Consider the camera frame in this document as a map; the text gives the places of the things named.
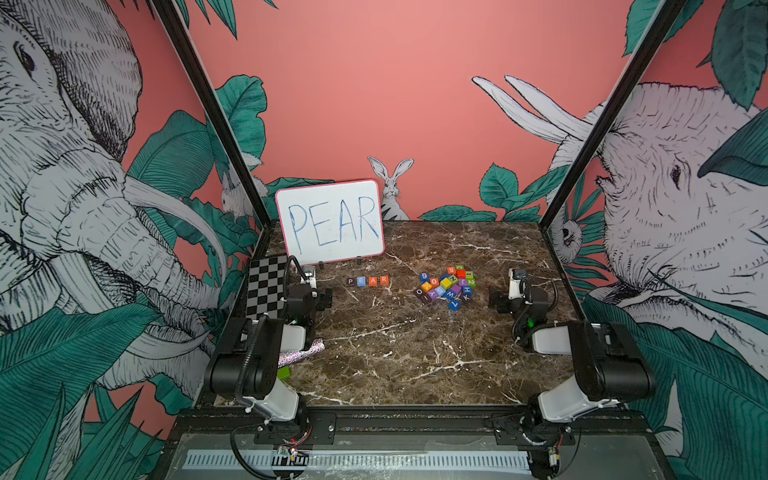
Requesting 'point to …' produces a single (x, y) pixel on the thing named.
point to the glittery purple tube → (286, 358)
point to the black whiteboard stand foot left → (321, 264)
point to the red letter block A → (373, 281)
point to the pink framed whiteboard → (332, 222)
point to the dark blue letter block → (454, 305)
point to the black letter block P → (351, 281)
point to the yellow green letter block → (446, 283)
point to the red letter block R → (384, 280)
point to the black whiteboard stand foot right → (359, 259)
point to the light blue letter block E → (361, 281)
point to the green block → (284, 373)
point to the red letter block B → (461, 273)
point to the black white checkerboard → (265, 295)
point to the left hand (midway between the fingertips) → (311, 279)
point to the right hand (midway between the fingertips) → (503, 279)
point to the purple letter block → (431, 293)
